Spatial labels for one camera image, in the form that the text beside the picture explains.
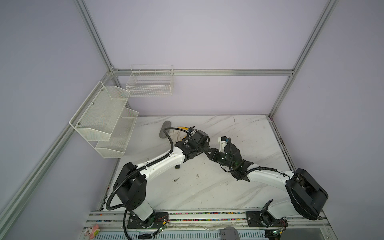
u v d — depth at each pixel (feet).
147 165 1.52
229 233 2.25
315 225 2.37
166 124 3.69
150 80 3.13
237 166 2.17
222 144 2.54
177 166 2.99
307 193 1.43
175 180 2.84
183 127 3.08
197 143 2.05
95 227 2.29
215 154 2.40
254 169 1.90
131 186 1.41
